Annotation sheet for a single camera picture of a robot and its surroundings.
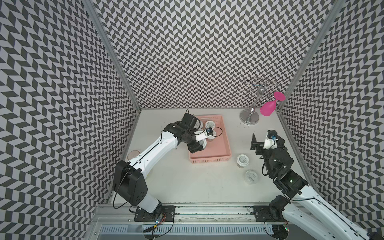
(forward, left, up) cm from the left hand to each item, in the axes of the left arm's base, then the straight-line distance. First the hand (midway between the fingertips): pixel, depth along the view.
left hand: (198, 142), depth 81 cm
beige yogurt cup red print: (+19, -8, -8) cm, 22 cm away
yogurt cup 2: (-6, -25, -10) cm, 28 cm away
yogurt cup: (-5, -7, +14) cm, 16 cm away
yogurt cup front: (-2, -3, +3) cm, 5 cm away
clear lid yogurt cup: (-15, -29, -12) cm, 35 cm away
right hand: (-2, -32, +9) cm, 34 cm away
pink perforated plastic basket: (+4, -13, -17) cm, 22 cm away
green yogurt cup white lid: (+19, -2, -8) cm, 21 cm away
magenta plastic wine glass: (+25, -45, 0) cm, 52 cm away
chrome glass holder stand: (+31, -39, -13) cm, 51 cm away
